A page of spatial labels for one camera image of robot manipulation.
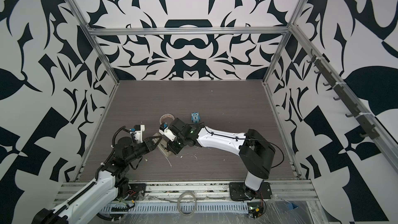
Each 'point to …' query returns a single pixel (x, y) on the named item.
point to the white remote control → (161, 144)
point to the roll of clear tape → (161, 117)
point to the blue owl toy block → (195, 117)
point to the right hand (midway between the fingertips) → (168, 146)
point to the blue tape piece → (290, 206)
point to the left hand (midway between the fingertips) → (162, 135)
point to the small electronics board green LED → (255, 209)
